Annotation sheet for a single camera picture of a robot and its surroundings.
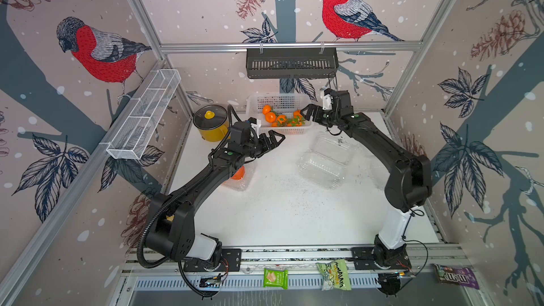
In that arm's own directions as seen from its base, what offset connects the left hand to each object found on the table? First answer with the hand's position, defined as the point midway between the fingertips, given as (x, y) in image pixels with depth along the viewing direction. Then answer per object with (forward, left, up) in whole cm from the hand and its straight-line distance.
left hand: (282, 137), depth 80 cm
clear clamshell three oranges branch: (+1, -21, -23) cm, 31 cm away
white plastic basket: (+34, +1, -22) cm, 41 cm away
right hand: (+14, -12, 0) cm, 19 cm away
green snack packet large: (-42, -18, -22) cm, 51 cm away
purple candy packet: (-42, -60, -21) cm, 76 cm away
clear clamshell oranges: (-11, +16, -17) cm, 26 cm away
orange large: (-7, +18, -17) cm, 26 cm away
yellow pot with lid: (+20, +35, -13) cm, 43 cm away
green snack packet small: (-43, +3, -22) cm, 48 cm away
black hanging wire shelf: (+44, -5, +5) cm, 44 cm away
